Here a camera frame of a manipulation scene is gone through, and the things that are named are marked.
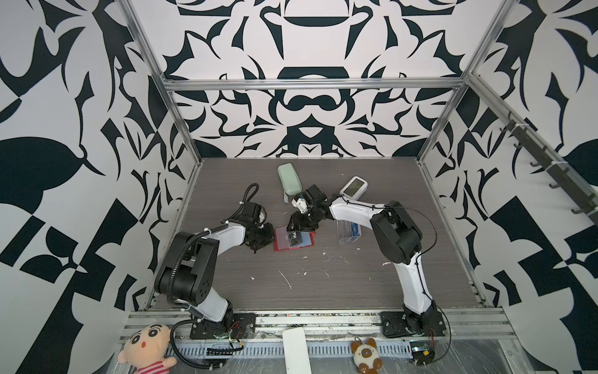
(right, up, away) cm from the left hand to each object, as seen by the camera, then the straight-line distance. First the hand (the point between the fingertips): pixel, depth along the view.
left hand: (273, 234), depth 94 cm
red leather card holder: (+4, -2, 0) cm, 5 cm away
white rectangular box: (+9, -27, -27) cm, 40 cm away
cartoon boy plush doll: (-32, -25, -29) cm, 50 cm away
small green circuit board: (+47, -31, -23) cm, 61 cm away
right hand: (+7, +4, 0) cm, 8 cm away
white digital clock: (+35, +18, +11) cm, 41 cm away
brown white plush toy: (+29, -29, -26) cm, 49 cm away
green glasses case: (+6, +22, +17) cm, 29 cm away
